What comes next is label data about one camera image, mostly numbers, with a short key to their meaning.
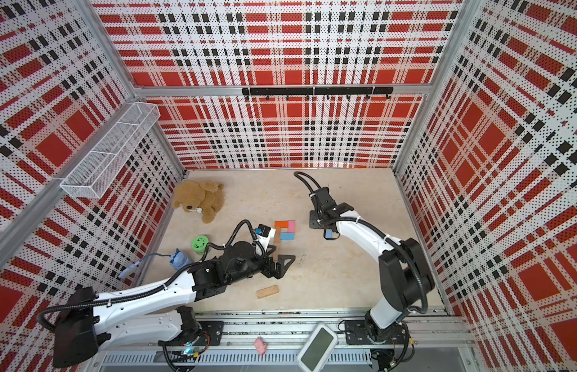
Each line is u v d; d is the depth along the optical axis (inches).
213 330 29.1
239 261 21.7
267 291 32.2
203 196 37.3
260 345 27.5
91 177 27.0
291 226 39.9
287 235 37.8
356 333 28.9
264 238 25.9
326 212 25.4
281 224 39.9
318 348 26.8
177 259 32.2
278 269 25.6
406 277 17.4
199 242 35.6
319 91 34.8
